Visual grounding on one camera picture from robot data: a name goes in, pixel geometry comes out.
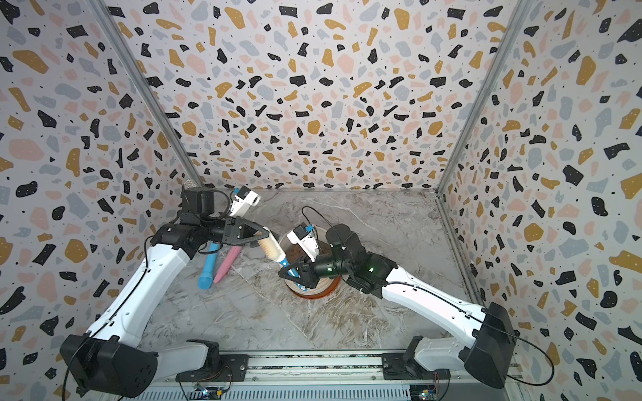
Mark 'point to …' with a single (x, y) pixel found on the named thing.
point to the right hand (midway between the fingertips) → (283, 274)
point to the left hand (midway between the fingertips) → (270, 241)
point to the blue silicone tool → (206, 281)
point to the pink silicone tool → (227, 262)
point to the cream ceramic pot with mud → (294, 255)
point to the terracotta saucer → (326, 293)
